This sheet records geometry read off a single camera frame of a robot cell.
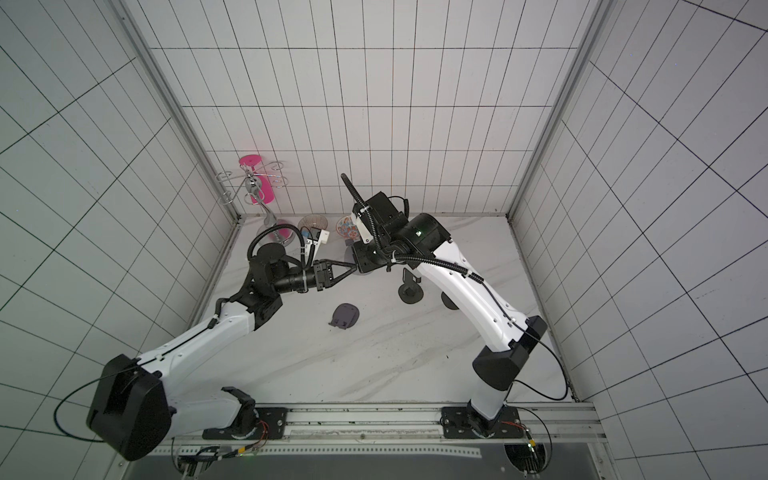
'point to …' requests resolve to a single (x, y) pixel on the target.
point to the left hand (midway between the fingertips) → (352, 274)
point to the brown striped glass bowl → (313, 220)
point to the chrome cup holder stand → (254, 192)
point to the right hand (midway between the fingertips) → (360, 249)
